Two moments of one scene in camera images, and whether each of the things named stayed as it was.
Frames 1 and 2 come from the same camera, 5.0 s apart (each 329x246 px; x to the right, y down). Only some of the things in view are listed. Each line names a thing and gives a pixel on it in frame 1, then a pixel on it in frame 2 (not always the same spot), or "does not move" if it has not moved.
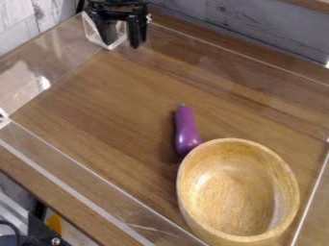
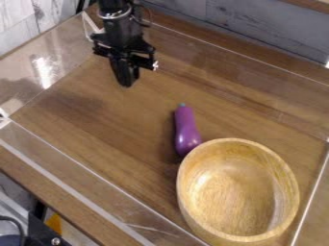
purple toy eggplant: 187,135 does not move
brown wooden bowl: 239,191 does not move
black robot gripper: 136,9 to 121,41
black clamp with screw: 42,234 does not move
